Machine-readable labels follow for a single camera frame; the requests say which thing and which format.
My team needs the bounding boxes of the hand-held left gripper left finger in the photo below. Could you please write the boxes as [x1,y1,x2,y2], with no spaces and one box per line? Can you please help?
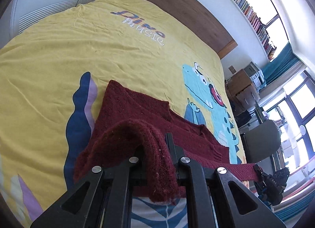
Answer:
[30,148,148,228]

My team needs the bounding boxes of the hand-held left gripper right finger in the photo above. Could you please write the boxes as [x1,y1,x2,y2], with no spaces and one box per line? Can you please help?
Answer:
[166,133,287,228]

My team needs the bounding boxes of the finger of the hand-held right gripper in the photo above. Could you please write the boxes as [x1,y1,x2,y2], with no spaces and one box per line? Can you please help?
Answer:
[254,164,265,182]

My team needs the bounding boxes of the dark red knitted sweater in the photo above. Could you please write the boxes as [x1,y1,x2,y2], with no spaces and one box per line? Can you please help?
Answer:
[74,80,259,205]

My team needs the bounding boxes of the grey office chair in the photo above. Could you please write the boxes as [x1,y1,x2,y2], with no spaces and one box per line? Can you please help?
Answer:
[240,120,282,163]

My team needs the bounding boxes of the glass top desk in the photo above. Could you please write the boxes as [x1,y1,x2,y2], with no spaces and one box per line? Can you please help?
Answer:
[255,90,315,177]

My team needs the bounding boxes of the black bag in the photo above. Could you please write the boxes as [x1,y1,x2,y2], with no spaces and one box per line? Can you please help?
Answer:
[234,110,251,126]

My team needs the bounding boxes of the large dark framed window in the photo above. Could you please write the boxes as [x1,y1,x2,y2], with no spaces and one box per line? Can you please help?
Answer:
[266,70,315,169]

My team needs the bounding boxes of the wooden drawer cabinet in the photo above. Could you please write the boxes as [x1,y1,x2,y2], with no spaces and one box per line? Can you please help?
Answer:
[226,69,261,107]

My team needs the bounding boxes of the white printer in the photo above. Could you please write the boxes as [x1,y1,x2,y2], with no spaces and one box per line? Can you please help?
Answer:
[246,62,266,88]

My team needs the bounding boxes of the teal window curtain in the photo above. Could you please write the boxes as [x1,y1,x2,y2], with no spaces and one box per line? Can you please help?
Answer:
[261,42,308,86]

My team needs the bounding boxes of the wooden bed headboard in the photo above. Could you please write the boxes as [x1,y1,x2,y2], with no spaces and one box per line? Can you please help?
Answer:
[129,0,239,58]

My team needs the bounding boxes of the yellow dinosaur printed blanket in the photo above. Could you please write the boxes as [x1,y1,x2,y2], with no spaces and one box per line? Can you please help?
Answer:
[0,0,246,228]

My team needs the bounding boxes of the row of books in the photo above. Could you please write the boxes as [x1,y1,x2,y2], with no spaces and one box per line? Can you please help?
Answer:
[205,0,277,60]

